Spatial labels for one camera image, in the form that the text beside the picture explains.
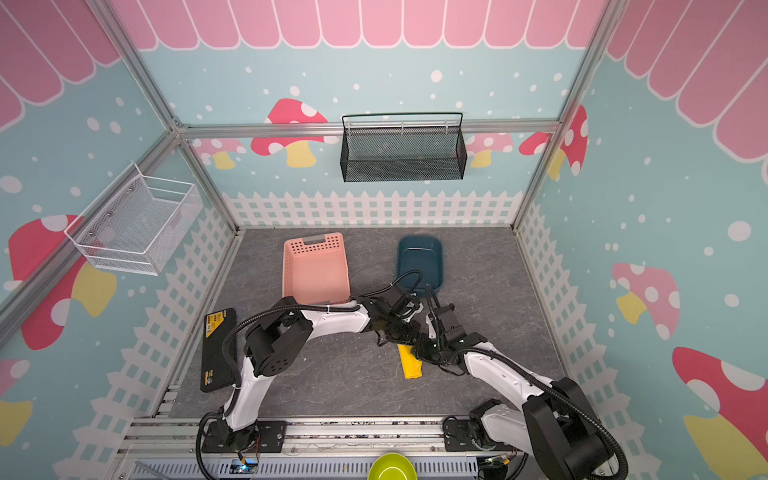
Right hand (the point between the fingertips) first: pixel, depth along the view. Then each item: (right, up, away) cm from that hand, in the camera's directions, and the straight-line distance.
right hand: (411, 349), depth 86 cm
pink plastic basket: (-33, +21, +20) cm, 43 cm away
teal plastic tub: (+5, +28, +23) cm, 37 cm away
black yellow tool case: (-55, -6, -3) cm, 55 cm away
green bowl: (-5, -23, -16) cm, 28 cm away
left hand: (+3, 0, +3) cm, 4 cm away
